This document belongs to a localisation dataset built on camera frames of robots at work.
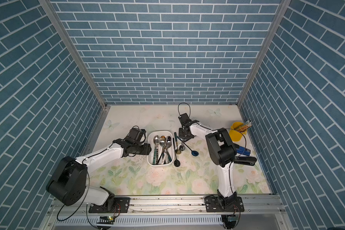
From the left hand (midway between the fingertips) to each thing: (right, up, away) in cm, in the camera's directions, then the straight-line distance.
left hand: (151, 149), depth 89 cm
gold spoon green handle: (+17, -1, +2) cm, 17 cm away
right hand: (+21, +7, +12) cm, 25 cm away
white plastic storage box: (-1, +9, +6) cm, 10 cm away
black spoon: (+16, -8, -2) cm, 18 cm away
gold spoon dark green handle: (+7, +4, +6) cm, 10 cm away
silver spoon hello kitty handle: (+11, +3, +7) cm, 13 cm away
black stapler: (+57, -5, -5) cm, 58 cm away
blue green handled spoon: (+27, -3, +2) cm, 28 cm away
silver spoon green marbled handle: (+2, +4, +8) cm, 9 cm away
